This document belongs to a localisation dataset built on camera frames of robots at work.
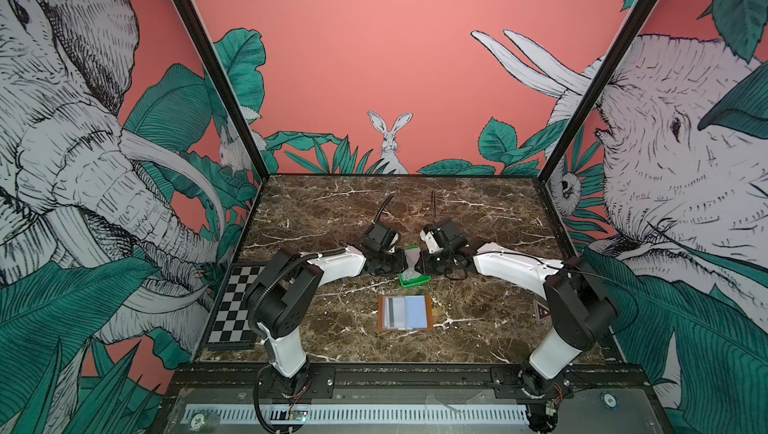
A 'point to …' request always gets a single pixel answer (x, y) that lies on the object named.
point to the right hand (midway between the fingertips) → (413, 265)
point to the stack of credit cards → (411, 272)
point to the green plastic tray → (412, 282)
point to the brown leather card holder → (405, 313)
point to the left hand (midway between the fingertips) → (411, 262)
